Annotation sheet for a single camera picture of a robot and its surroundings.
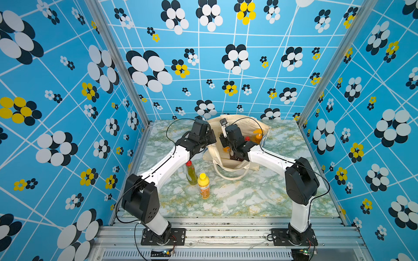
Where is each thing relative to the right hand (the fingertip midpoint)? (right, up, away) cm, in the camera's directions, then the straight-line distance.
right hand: (227, 131), depth 91 cm
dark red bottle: (+10, -4, -5) cm, 12 cm away
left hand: (-6, -2, -7) cm, 10 cm away
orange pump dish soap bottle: (+16, -4, -5) cm, 17 cm away
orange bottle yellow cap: (-12, -24, -21) cm, 34 cm away
